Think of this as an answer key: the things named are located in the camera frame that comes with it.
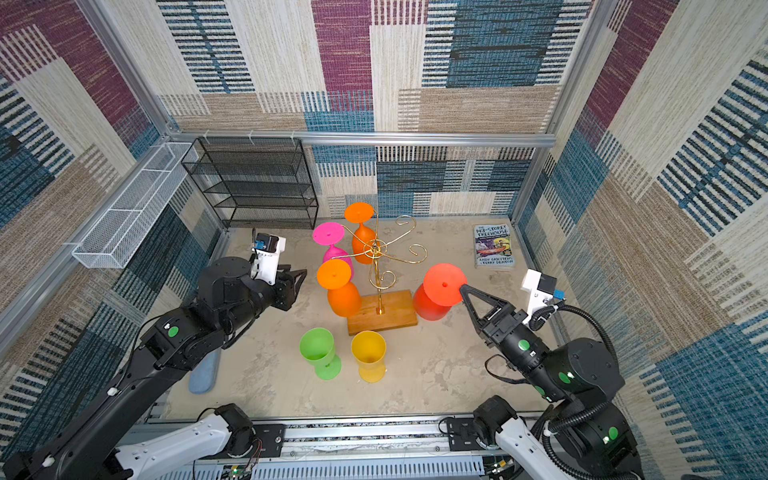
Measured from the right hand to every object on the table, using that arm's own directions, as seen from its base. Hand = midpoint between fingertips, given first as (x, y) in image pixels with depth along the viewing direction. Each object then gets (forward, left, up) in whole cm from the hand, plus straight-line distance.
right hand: (457, 297), depth 50 cm
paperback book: (+43, -26, -40) cm, 65 cm away
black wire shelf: (+65, +59, -26) cm, 91 cm away
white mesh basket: (+22, +75, -8) cm, 79 cm away
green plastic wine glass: (+6, +30, -33) cm, 45 cm away
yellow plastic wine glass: (+4, +17, -32) cm, 37 cm away
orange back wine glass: (+20, +16, -11) cm, 28 cm away
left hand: (+14, +30, -8) cm, 34 cm away
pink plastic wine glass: (+24, +24, -9) cm, 35 cm away
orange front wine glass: (+13, +22, -19) cm, 32 cm away
